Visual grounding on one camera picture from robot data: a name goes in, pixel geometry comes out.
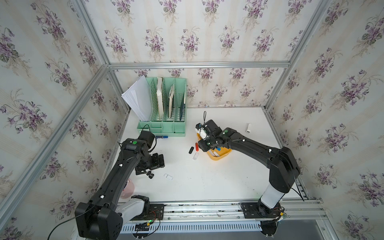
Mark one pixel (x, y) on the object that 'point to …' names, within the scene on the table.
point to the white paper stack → (138, 97)
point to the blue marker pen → (161, 137)
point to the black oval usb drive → (191, 150)
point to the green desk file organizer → (168, 110)
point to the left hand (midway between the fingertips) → (158, 168)
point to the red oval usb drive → (196, 146)
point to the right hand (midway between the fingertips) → (203, 143)
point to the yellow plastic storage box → (223, 153)
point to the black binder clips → (150, 176)
